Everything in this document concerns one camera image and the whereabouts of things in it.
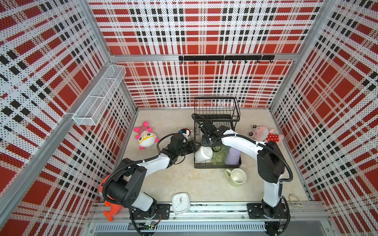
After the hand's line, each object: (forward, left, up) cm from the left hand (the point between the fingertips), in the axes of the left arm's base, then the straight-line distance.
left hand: (200, 144), depth 88 cm
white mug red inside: (+11, +6, -2) cm, 13 cm away
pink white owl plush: (+6, +35, -3) cm, 36 cm away
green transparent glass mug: (-9, -10, 0) cm, 14 cm away
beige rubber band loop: (-31, -49, -9) cm, 59 cm away
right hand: (+2, -5, -1) cm, 5 cm away
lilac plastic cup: (-9, -18, +3) cm, 20 cm away
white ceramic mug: (-6, -1, 0) cm, 7 cm away
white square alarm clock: (-30, +11, -7) cm, 33 cm away
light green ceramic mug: (-16, -21, -9) cm, 28 cm away
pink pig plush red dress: (+11, -41, -4) cm, 42 cm away
